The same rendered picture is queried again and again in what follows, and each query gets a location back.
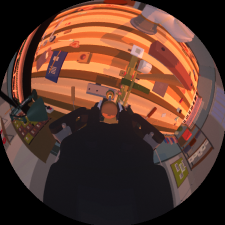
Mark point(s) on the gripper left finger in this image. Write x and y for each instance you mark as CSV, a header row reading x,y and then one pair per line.
x,y
70,116

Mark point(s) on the brass let-off screw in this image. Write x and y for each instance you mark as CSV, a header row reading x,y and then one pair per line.
x,y
110,92

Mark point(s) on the white box with red button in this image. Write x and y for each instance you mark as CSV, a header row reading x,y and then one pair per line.
x,y
49,109

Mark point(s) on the wooden easel sign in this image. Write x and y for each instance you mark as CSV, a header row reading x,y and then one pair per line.
x,y
6,131

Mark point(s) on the piano keyboard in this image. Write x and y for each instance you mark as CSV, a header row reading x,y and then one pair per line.
x,y
193,109

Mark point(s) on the white cylinder hammer head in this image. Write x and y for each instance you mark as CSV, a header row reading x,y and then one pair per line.
x,y
145,66

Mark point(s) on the green desk lamp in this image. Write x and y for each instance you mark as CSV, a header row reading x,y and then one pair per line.
x,y
36,110

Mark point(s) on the metal shelf unit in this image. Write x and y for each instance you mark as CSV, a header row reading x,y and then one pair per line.
x,y
196,149

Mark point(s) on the green notice board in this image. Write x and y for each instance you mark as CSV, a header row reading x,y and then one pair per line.
x,y
179,172

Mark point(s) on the tan wooden beam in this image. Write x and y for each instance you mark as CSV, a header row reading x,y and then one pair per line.
x,y
161,79

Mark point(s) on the blue card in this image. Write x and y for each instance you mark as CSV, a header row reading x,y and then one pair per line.
x,y
56,66

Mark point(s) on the green rail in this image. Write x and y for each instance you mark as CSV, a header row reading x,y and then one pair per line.
x,y
138,87

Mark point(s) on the small white square card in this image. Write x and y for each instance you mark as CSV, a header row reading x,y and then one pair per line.
x,y
163,115

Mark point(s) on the red-brown long wooden block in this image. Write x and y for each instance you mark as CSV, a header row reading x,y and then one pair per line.
x,y
168,59

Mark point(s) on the mauve square pad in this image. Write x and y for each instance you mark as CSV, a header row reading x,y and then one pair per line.
x,y
160,88

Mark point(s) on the brown small-drawer cabinet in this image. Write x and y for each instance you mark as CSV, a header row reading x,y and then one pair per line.
x,y
29,131

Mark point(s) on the white square key top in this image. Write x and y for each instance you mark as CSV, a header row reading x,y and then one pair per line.
x,y
137,51

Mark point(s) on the grey metal plate with holes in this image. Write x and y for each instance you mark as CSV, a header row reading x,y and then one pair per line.
x,y
95,89

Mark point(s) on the brown square cloth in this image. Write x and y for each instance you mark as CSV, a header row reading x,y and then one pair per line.
x,y
43,59

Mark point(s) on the grey round disc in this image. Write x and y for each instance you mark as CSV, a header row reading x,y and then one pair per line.
x,y
52,38

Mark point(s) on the orange box with red button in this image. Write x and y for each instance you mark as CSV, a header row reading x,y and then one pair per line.
x,y
84,57

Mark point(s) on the window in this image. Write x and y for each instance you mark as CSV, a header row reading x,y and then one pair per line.
x,y
219,100

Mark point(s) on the small white cylinder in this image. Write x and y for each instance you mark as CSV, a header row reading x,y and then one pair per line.
x,y
179,110

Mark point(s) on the red heart-shaped piece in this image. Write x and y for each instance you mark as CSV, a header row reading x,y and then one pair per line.
x,y
74,44

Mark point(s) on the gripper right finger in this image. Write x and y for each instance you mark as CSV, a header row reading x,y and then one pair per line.
x,y
140,123

